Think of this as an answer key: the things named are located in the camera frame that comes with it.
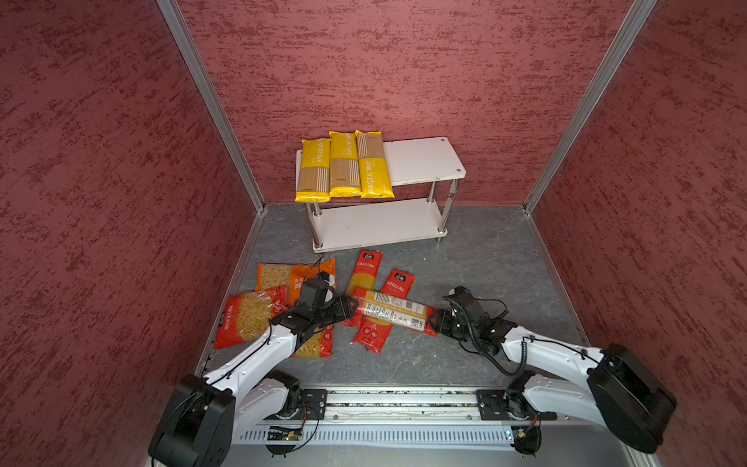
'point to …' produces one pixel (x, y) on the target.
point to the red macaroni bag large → (319, 344)
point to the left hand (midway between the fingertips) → (351, 311)
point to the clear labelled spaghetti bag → (392, 309)
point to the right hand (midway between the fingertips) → (431, 328)
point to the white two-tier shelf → (353, 222)
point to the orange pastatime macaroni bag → (291, 275)
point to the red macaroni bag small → (247, 315)
